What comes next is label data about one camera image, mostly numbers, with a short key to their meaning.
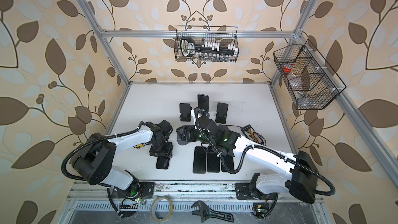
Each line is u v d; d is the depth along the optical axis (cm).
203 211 68
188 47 85
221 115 96
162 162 81
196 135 62
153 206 68
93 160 44
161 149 76
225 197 74
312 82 73
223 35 91
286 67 87
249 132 93
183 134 63
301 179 39
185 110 97
